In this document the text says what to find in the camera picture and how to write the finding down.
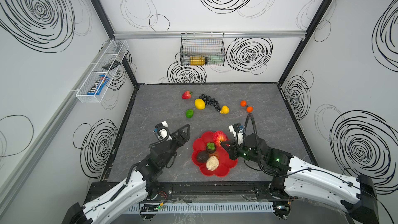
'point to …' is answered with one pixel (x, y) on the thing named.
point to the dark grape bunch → (208, 100)
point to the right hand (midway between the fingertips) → (220, 144)
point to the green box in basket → (215, 59)
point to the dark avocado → (202, 156)
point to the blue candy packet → (95, 89)
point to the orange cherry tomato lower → (250, 109)
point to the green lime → (189, 113)
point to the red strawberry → (187, 95)
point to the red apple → (219, 136)
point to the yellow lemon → (200, 103)
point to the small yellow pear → (225, 110)
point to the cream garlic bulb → (212, 163)
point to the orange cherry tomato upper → (243, 103)
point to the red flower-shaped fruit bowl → (226, 163)
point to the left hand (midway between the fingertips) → (186, 128)
